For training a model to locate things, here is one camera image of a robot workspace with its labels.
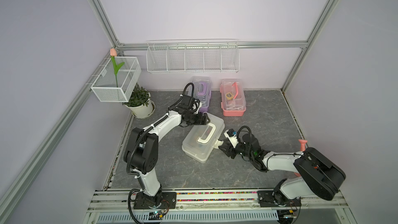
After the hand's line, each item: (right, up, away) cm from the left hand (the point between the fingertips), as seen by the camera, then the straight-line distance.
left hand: (205, 122), depth 89 cm
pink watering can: (+52, -11, -8) cm, 54 cm away
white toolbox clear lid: (-1, -8, -7) cm, 11 cm away
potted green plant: (-40, +11, +5) cm, 42 cm away
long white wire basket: (-8, +41, +10) cm, 43 cm away
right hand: (+9, -11, -3) cm, 15 cm away
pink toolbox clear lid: (+20, +22, +13) cm, 33 cm away
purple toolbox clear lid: (-2, +20, +16) cm, 25 cm away
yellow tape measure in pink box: (+17, +16, +19) cm, 30 cm away
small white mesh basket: (-48, +17, -16) cm, 53 cm away
